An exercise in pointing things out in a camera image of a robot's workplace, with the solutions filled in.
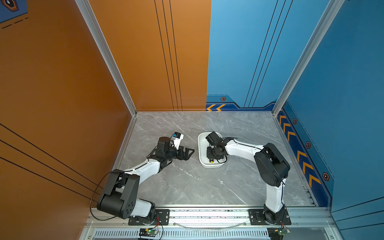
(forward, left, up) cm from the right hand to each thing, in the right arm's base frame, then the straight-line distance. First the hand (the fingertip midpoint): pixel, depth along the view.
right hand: (207, 156), depth 95 cm
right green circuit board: (-40, -31, -3) cm, 51 cm away
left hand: (0, +12, +9) cm, 15 cm away
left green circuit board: (-40, +30, -1) cm, 50 cm away
